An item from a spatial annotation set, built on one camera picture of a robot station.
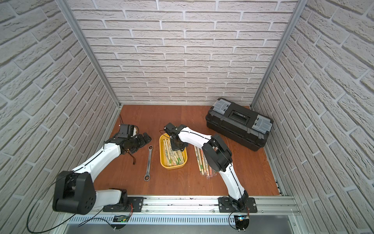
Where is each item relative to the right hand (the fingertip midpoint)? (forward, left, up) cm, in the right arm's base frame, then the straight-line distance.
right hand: (180, 147), depth 94 cm
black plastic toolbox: (+4, -38, +15) cm, 41 cm away
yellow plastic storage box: (-8, +7, 0) cm, 10 cm away
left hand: (+2, +19, +9) cm, 21 cm away
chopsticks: (-10, -14, -2) cm, 17 cm away
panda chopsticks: (-3, -11, -2) cm, 12 cm away
